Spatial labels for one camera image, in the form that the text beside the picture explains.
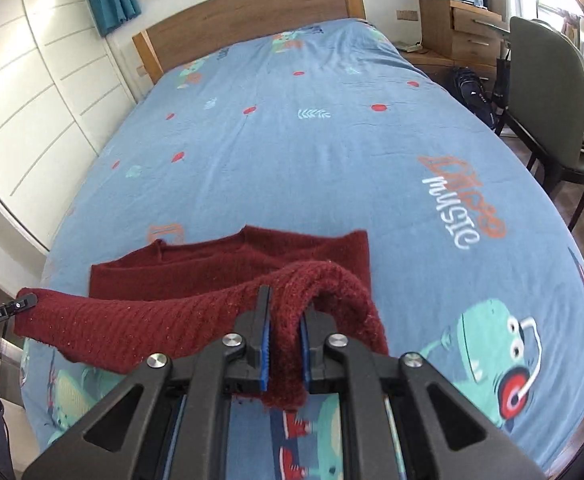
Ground wooden headboard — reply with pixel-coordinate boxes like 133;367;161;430
132;0;365;86

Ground bed with blue printed sheet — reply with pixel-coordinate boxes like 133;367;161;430
22;17;584;480

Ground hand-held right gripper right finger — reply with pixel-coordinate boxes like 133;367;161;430
299;310;548;480

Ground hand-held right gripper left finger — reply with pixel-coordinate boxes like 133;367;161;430
22;285;273;480

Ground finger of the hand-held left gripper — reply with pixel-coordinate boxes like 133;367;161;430
0;294;38;331

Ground grey chair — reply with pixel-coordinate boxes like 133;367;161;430
492;16;584;231

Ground dark red knit sweater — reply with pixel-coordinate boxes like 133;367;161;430
13;226;390;413

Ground wooden drawer cabinet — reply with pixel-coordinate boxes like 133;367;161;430
418;0;505;68

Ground white wardrobe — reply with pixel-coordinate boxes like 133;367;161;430
0;0;145;256

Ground black bag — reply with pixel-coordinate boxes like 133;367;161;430
444;66;500;128

